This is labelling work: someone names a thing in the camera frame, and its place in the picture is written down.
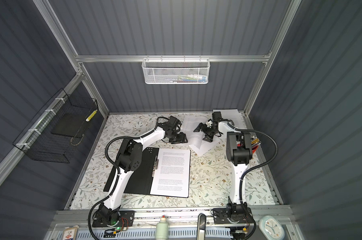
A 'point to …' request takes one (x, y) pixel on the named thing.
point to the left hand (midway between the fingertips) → (185, 141)
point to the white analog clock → (271, 227)
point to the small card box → (70, 233)
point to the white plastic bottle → (162, 229)
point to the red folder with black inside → (141, 180)
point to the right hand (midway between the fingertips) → (200, 135)
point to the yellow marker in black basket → (91, 115)
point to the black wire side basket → (52, 135)
